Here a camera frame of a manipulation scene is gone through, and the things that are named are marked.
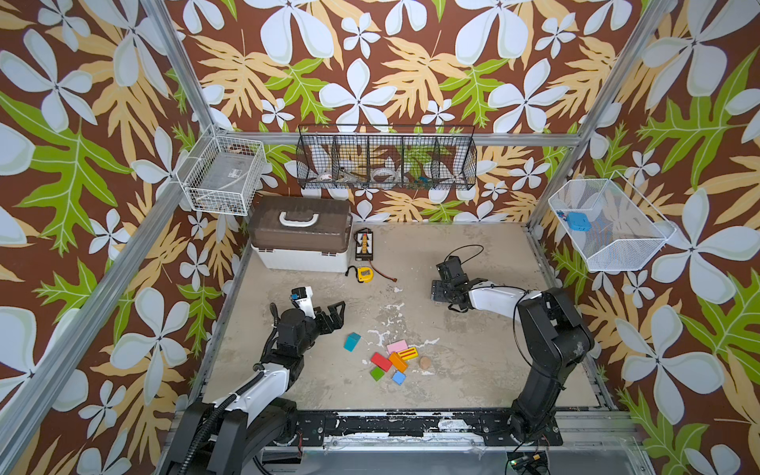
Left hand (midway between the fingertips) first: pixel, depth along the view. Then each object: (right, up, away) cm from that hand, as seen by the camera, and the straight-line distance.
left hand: (331, 302), depth 86 cm
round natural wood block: (+28, -17, -1) cm, 33 cm away
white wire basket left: (-33, +38, 0) cm, 50 cm away
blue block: (+20, -21, -4) cm, 29 cm away
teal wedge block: (+6, -12, +2) cm, 14 cm away
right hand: (+36, +2, +13) cm, 38 cm away
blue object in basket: (+73, +24, 0) cm, 77 cm away
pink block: (+20, -14, +2) cm, 24 cm away
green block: (+13, -20, -2) cm, 24 cm away
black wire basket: (+17, +47, +12) cm, 52 cm away
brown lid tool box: (-8, +20, +4) cm, 23 cm away
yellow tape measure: (+9, +7, +18) cm, 21 cm away
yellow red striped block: (+23, -15, 0) cm, 28 cm away
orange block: (+20, -17, -2) cm, 26 cm away
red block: (+15, -18, 0) cm, 23 cm away
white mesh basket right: (+79, +21, -10) cm, 83 cm away
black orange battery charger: (+8, +18, +26) cm, 32 cm away
